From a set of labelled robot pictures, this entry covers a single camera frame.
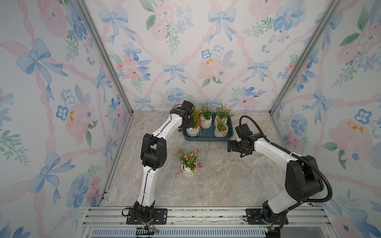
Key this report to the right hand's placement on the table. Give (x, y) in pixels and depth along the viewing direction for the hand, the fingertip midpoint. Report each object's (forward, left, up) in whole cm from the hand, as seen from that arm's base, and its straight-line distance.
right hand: (232, 142), depth 95 cm
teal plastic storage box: (+17, +13, -5) cm, 22 cm away
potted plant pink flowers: (+20, +16, +3) cm, 26 cm away
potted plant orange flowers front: (+6, +7, +6) cm, 11 cm away
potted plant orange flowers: (+21, +5, +6) cm, 22 cm away
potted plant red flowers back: (+7, +24, +3) cm, 25 cm away
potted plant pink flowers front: (-18, +26, +9) cm, 33 cm away
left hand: (+12, +28, +5) cm, 30 cm away
